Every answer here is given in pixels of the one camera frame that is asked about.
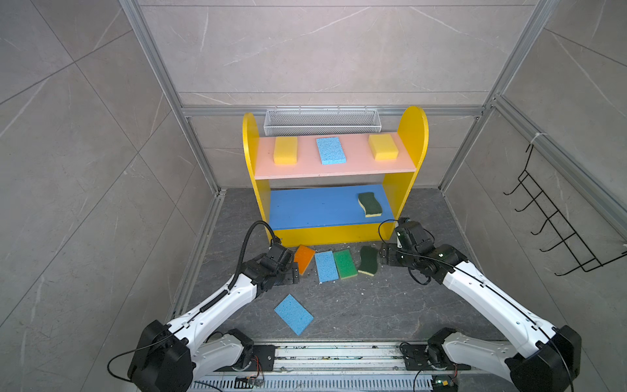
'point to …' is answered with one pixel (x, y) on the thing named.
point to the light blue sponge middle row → (326, 266)
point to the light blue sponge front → (294, 314)
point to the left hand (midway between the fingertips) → (286, 267)
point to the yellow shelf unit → (326, 215)
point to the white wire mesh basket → (322, 121)
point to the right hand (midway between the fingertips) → (389, 250)
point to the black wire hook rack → (586, 259)
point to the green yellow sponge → (345, 264)
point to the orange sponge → (303, 256)
